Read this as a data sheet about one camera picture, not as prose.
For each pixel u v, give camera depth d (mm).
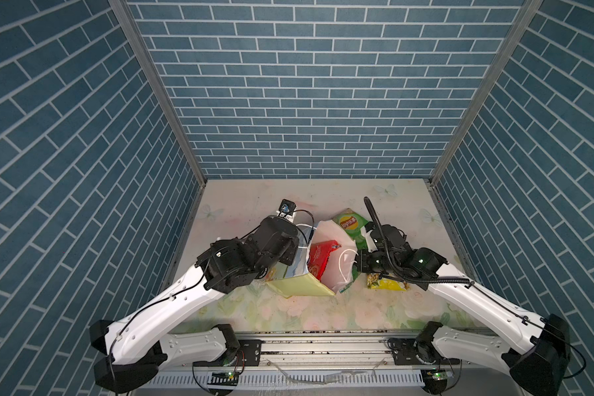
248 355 736
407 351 738
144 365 400
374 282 847
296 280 676
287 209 541
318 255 825
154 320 381
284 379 706
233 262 406
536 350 386
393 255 565
